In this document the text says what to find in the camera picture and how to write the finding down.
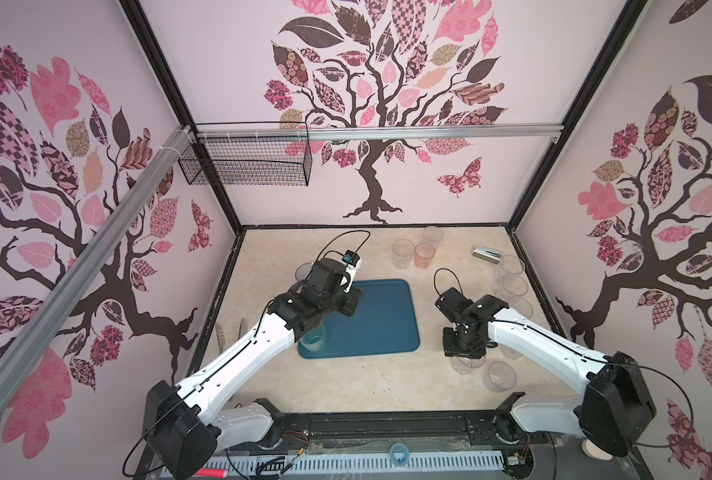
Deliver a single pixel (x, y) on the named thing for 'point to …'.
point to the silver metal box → (490, 255)
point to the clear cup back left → (402, 252)
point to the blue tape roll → (399, 454)
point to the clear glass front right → (500, 377)
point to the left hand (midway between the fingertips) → (354, 293)
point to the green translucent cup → (313, 340)
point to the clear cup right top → (512, 264)
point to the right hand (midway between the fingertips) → (451, 349)
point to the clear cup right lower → (522, 306)
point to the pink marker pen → (222, 473)
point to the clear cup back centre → (432, 235)
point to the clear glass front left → (463, 365)
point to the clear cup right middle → (514, 285)
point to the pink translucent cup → (423, 254)
